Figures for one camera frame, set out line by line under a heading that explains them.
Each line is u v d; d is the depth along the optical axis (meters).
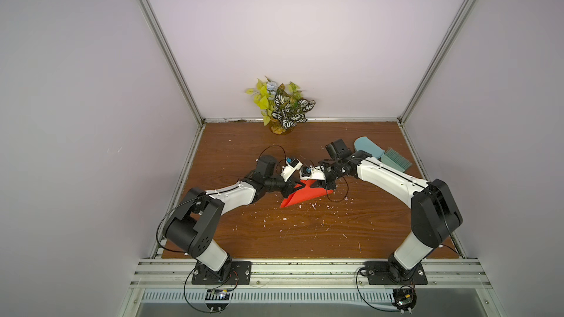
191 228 0.45
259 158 0.72
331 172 0.73
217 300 0.72
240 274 0.73
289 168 0.77
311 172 0.73
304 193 0.85
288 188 0.76
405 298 0.70
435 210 0.49
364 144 1.12
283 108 0.94
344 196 0.92
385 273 0.71
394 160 1.03
